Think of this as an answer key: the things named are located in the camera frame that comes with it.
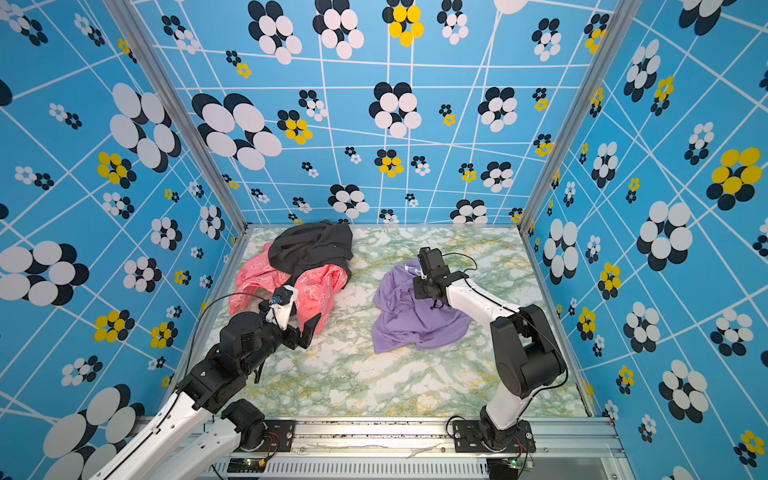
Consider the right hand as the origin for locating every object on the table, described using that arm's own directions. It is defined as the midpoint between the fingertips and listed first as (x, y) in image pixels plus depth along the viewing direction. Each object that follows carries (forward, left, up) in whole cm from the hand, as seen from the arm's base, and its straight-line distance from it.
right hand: (426, 284), depth 95 cm
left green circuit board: (-47, +46, -9) cm, 67 cm away
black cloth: (+11, +42, +5) cm, 44 cm away
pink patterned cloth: (-6, +33, +8) cm, 34 cm away
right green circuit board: (-47, -16, -8) cm, 50 cm away
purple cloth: (-12, +7, -4) cm, 14 cm away
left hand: (-17, +32, +15) cm, 39 cm away
